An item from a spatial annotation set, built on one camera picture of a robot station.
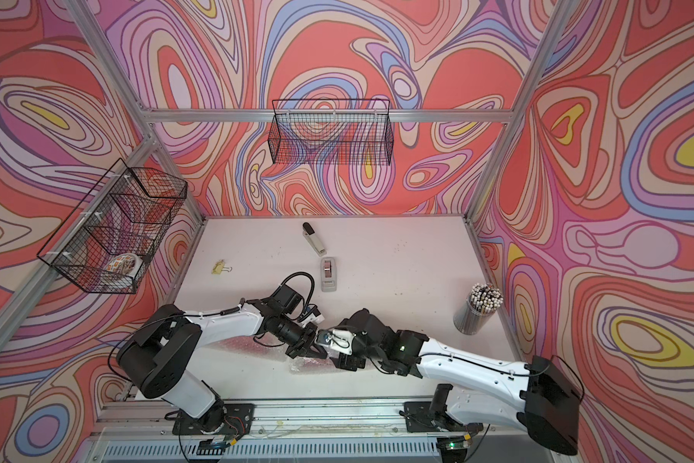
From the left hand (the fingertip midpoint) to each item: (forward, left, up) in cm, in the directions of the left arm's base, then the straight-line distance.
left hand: (327, 359), depth 77 cm
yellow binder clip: (+35, +42, -6) cm, 55 cm away
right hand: (+3, -4, +3) cm, 5 cm away
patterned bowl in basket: (+17, +52, +21) cm, 58 cm away
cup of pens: (+10, -41, +6) cm, 43 cm away
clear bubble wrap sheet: (0, +15, +9) cm, 17 cm away
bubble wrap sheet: (-2, +4, -1) cm, 4 cm away
